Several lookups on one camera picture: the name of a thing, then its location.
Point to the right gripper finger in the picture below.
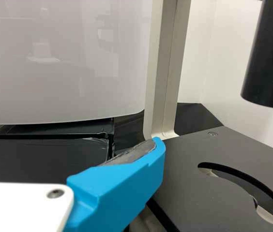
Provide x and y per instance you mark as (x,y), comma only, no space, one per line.
(117,188)

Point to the black platform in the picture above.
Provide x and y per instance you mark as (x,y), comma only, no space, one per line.
(126,130)

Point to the black tray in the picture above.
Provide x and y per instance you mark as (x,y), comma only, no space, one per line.
(42,157)

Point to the cream microscope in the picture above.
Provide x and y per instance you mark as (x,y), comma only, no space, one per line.
(199,149)

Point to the white box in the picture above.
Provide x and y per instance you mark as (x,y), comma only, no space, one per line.
(66,60)

